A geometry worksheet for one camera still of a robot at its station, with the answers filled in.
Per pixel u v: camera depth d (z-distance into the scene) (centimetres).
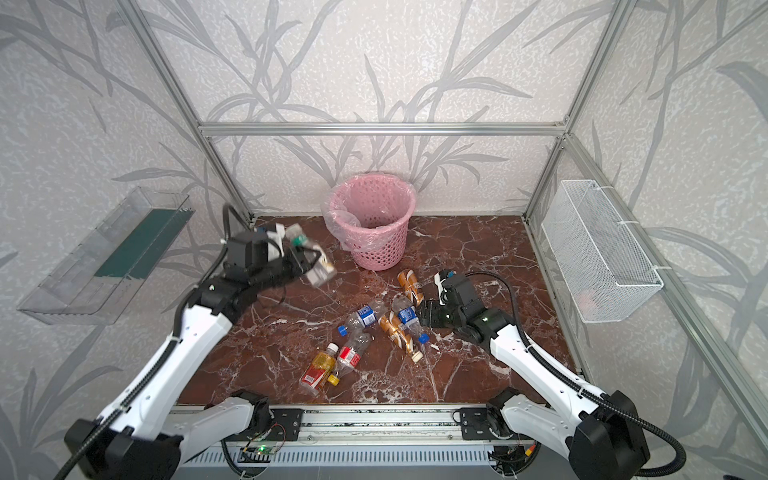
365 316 88
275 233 68
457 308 60
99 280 65
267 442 72
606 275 62
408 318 89
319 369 78
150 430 39
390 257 98
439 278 75
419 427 75
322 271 72
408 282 96
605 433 38
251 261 55
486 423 73
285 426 73
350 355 80
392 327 86
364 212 107
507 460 75
